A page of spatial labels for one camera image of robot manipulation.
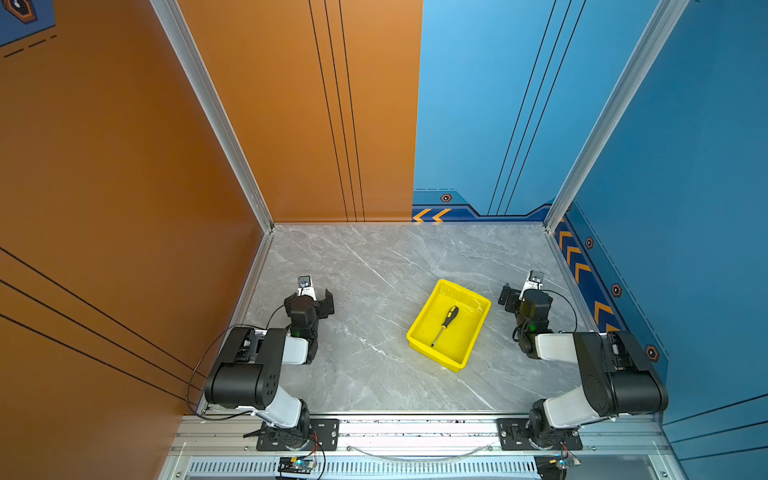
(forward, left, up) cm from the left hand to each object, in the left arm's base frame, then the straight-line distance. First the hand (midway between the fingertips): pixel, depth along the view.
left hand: (311, 289), depth 94 cm
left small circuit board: (-44, -3, -8) cm, 45 cm away
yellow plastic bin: (-15, -45, -6) cm, 48 cm away
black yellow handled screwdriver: (-7, -44, -3) cm, 45 cm away
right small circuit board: (-43, -67, -6) cm, 80 cm away
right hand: (+1, -66, +1) cm, 66 cm away
